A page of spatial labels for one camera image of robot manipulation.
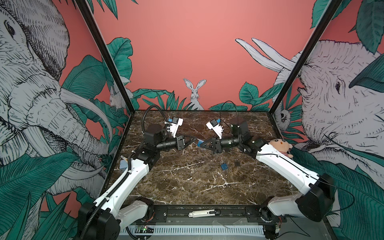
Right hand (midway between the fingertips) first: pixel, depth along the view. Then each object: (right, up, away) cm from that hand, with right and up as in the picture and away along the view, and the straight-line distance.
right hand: (201, 145), depth 66 cm
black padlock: (+23, -15, +26) cm, 38 cm away
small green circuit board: (-28, -40, +3) cm, 49 cm away
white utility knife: (+1, -36, +8) cm, 37 cm away
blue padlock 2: (+15, -17, +24) cm, 33 cm away
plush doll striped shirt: (+52, -4, +26) cm, 58 cm away
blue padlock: (-1, +1, +1) cm, 2 cm away
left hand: (-3, +3, 0) cm, 4 cm away
